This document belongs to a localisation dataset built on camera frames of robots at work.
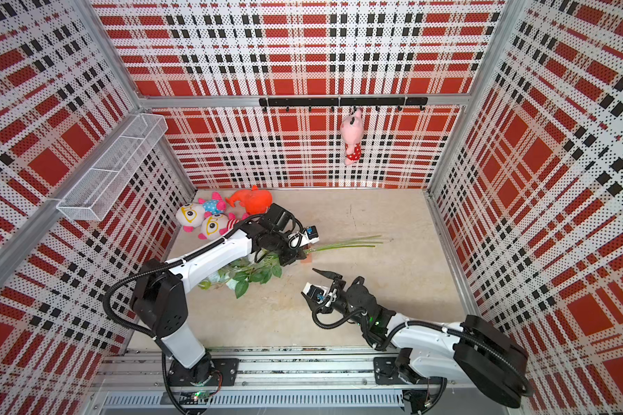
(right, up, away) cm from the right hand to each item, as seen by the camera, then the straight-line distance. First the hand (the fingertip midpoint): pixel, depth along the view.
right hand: (316, 276), depth 77 cm
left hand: (-4, +6, +8) cm, 11 cm away
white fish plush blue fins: (-53, +19, +27) cm, 62 cm away
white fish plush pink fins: (-40, +15, +22) cm, 48 cm away
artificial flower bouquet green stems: (-22, +1, -3) cm, 22 cm away
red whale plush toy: (-27, +25, +31) cm, 48 cm away
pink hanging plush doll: (+12, +50, +13) cm, 53 cm away
